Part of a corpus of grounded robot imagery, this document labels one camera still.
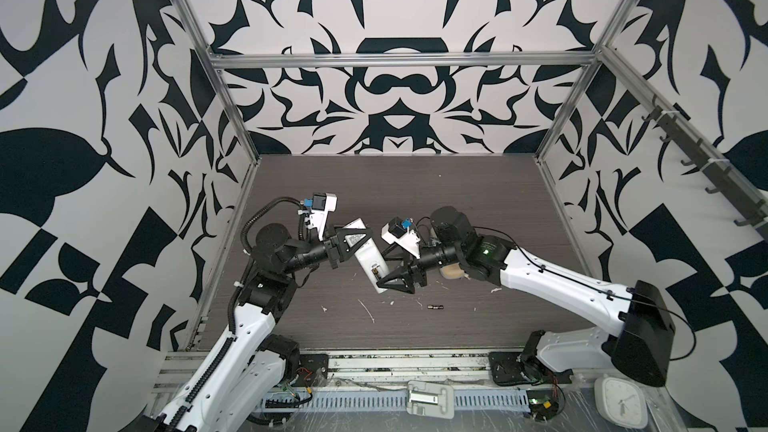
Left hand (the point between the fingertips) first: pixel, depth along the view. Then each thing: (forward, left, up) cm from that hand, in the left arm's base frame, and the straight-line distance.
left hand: (372, 228), depth 63 cm
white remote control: (-4, +1, -5) cm, 6 cm away
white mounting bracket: (-27, -12, -30) cm, 42 cm away
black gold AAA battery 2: (-7, -15, -32) cm, 36 cm away
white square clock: (-29, -54, -29) cm, 68 cm away
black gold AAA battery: (-6, 0, -8) cm, 10 cm away
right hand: (-5, -2, -9) cm, 11 cm away
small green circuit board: (-29, -39, -33) cm, 58 cm away
